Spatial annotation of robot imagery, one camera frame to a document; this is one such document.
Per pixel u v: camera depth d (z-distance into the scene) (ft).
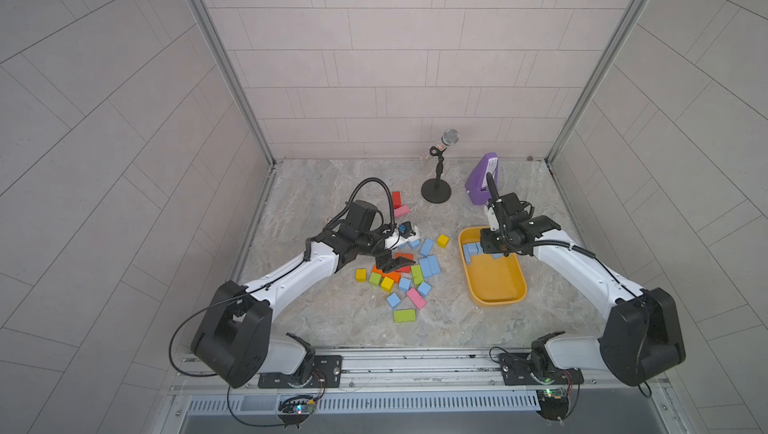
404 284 2.76
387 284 2.72
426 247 3.01
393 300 2.65
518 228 1.96
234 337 1.31
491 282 2.89
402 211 3.33
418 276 2.84
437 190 3.52
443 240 3.04
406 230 2.16
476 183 3.33
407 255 3.00
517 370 2.32
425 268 2.86
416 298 2.71
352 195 2.11
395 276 2.81
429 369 2.37
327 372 2.33
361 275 2.79
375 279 2.77
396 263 2.28
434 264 2.91
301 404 2.15
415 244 3.00
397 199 3.45
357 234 2.07
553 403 2.27
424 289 2.72
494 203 2.21
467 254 2.90
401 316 2.60
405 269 2.89
